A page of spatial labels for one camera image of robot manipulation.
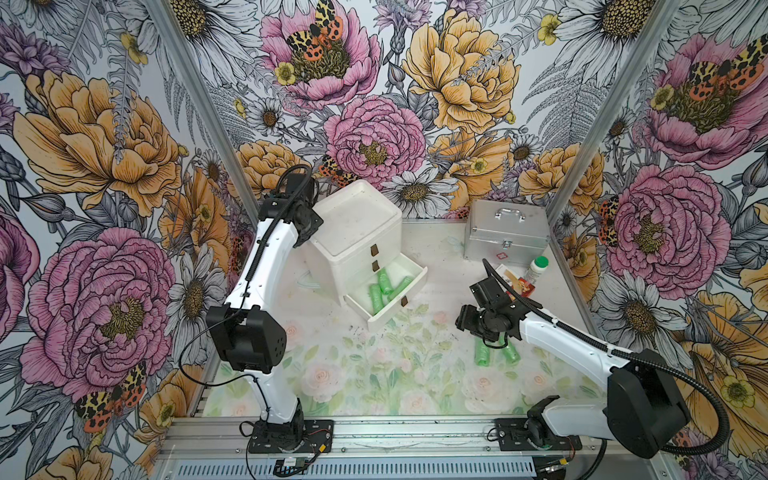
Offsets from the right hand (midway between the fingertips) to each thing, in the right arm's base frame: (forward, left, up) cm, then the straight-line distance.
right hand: (465, 332), depth 86 cm
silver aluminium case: (+31, -18, +8) cm, 37 cm away
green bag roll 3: (-5, -5, -4) cm, 8 cm away
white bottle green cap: (+20, -27, +1) cm, 34 cm away
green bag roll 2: (+19, +22, -2) cm, 29 cm away
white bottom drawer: (+14, +31, -3) cm, 34 cm away
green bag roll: (+14, +25, -3) cm, 29 cm away
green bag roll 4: (-6, -13, -4) cm, 14 cm away
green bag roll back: (+18, +16, -1) cm, 24 cm away
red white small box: (+17, -22, -3) cm, 28 cm away
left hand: (+20, +43, +19) cm, 51 cm away
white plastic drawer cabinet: (+17, +29, +18) cm, 38 cm away
